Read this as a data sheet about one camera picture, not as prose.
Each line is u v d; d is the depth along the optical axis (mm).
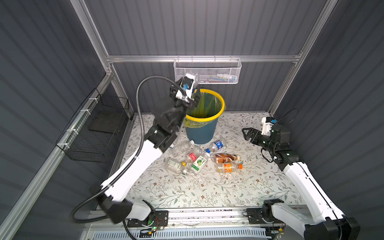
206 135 1043
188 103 495
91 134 738
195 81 462
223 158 889
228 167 863
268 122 670
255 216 736
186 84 444
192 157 902
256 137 668
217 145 960
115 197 385
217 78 931
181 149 953
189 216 754
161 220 723
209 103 963
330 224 385
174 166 864
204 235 769
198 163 889
